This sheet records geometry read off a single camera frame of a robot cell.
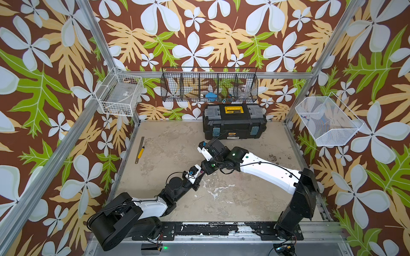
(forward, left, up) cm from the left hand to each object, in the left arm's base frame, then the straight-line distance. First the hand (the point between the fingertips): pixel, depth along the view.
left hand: (202, 167), depth 81 cm
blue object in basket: (+41, -5, +14) cm, 44 cm away
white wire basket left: (+34, +46, +20) cm, 61 cm away
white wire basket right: (+20, -66, +15) cm, 71 cm away
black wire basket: (+49, -4, +17) cm, 52 cm away
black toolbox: (+31, -19, +3) cm, 37 cm away
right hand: (-1, +1, +2) cm, 3 cm away
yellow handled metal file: (+19, +41, -14) cm, 47 cm away
